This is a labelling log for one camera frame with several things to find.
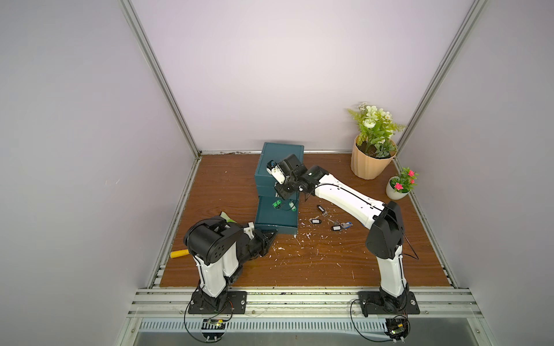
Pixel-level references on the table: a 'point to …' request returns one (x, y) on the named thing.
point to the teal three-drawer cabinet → (265, 182)
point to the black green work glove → (227, 218)
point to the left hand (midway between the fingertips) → (281, 233)
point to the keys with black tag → (324, 212)
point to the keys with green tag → (276, 204)
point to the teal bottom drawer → (273, 213)
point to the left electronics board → (213, 324)
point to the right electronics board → (397, 328)
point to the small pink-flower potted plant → (399, 187)
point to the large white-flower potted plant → (374, 149)
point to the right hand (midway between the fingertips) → (281, 179)
